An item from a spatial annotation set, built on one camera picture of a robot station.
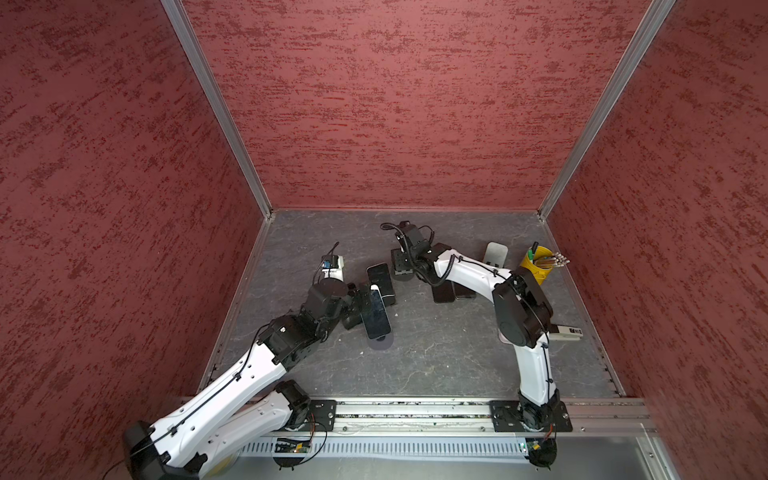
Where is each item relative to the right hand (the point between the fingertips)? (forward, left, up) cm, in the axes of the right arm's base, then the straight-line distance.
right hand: (399, 261), depth 96 cm
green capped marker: (0, -44, +3) cm, 44 cm away
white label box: (-24, -48, -5) cm, 54 cm away
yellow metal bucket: (-7, -45, 0) cm, 45 cm away
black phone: (-7, +6, +3) cm, 10 cm away
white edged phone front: (-20, +8, +2) cm, 22 cm away
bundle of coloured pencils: (-8, -46, +9) cm, 47 cm away
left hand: (-18, +13, +13) cm, 25 cm away
